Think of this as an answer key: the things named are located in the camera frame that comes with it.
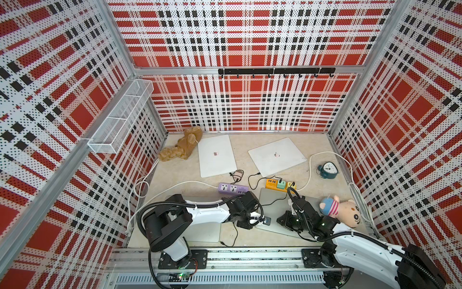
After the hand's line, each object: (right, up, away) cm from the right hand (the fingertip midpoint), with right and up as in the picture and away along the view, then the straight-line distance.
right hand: (279, 220), depth 82 cm
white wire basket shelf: (-78, +39, -3) cm, 87 cm away
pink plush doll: (+30, +5, -3) cm, 31 cm away
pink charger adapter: (-20, +19, +16) cm, 32 cm away
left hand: (-12, +1, +4) cm, 12 cm away
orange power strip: (-2, +15, +11) cm, 18 cm away
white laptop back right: (+5, +29, +30) cm, 41 cm away
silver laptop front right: (-1, +7, +6) cm, 9 cm away
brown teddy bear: (-51, +35, +21) cm, 65 cm away
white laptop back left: (-33, +29, +25) cm, 50 cm away
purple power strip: (-23, +13, +10) cm, 28 cm away
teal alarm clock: (+31, +21, +16) cm, 41 cm away
